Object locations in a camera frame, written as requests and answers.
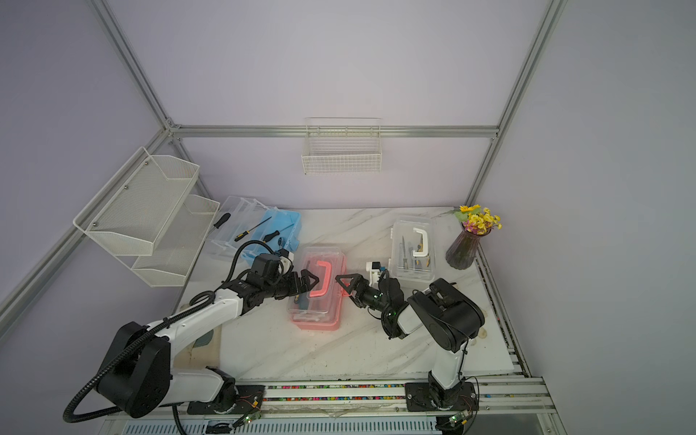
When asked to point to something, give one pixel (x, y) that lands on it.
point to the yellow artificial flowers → (476, 219)
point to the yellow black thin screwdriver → (246, 233)
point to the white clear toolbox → (412, 247)
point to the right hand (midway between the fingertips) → (340, 287)
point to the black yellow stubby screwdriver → (275, 233)
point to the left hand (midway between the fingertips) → (308, 287)
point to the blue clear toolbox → (242, 220)
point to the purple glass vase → (463, 251)
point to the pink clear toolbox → (321, 307)
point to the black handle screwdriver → (222, 220)
